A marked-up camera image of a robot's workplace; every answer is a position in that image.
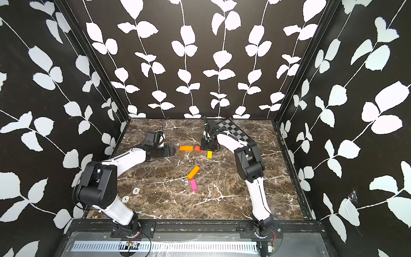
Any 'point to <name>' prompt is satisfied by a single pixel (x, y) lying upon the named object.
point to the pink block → (193, 184)
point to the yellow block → (210, 155)
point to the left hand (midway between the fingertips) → (170, 148)
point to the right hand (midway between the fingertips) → (200, 146)
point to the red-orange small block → (197, 148)
